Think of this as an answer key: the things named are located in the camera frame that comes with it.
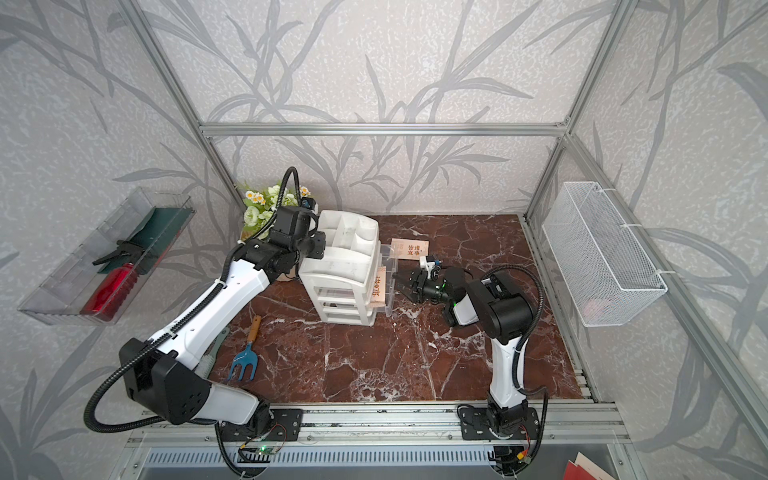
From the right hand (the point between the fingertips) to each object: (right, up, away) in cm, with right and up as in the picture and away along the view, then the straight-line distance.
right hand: (395, 281), depth 89 cm
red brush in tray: (-55, +2, -30) cm, 63 cm away
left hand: (-21, +13, -7) cm, 26 cm away
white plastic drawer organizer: (-13, +3, -14) cm, 20 cm away
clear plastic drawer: (-1, -2, 0) cm, 3 cm away
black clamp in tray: (-57, +10, -23) cm, 63 cm away
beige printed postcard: (-5, -3, 0) cm, 6 cm away
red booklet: (+44, -40, -21) cm, 63 cm away
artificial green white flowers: (-38, +21, -5) cm, 44 cm away
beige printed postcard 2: (+6, +9, +23) cm, 25 cm away
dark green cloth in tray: (-59, +13, -17) cm, 62 cm away
